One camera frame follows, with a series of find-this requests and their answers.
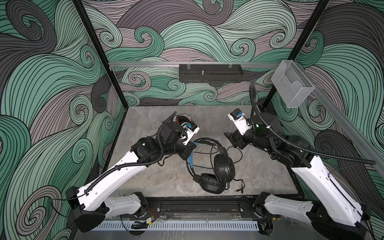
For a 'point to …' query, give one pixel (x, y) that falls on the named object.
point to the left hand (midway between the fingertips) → (195, 145)
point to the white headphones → (181, 118)
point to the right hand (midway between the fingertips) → (232, 128)
